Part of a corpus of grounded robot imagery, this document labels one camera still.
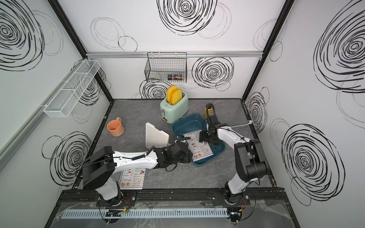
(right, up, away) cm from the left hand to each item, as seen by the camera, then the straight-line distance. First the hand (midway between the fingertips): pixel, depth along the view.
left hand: (190, 155), depth 82 cm
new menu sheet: (+6, +1, +9) cm, 11 cm away
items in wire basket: (-9, +48, +6) cm, 49 cm away
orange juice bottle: (+16, +27, +24) cm, 39 cm away
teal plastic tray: (-3, +17, +20) cm, 27 cm away
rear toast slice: (-14, +39, +12) cm, 43 cm away
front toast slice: (-9, +37, +12) cm, 40 cm away
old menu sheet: (-34, -13, -2) cm, 36 cm away
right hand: (+10, +7, +10) cm, 16 cm away
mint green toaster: (-13, +25, +15) cm, 31 cm away
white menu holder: (-20, +11, -3) cm, 23 cm away
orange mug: (-53, +15, +18) cm, 58 cm away
